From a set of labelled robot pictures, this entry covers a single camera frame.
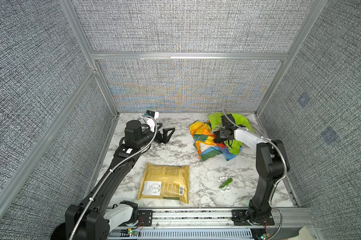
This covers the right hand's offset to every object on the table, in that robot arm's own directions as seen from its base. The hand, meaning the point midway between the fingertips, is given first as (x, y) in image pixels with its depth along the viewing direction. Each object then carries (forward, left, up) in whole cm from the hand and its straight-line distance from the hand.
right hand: (226, 132), depth 100 cm
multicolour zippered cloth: (-4, +16, +1) cm, 16 cm away
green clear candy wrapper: (-32, +6, -5) cm, 33 cm away
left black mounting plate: (-49, +48, -5) cm, 69 cm away
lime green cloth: (-12, -1, +2) cm, 12 cm away
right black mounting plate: (-49, +2, -6) cm, 49 cm away
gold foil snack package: (-33, +39, 0) cm, 51 cm away
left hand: (-14, +38, +24) cm, 47 cm away
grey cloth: (+5, -28, -5) cm, 29 cm away
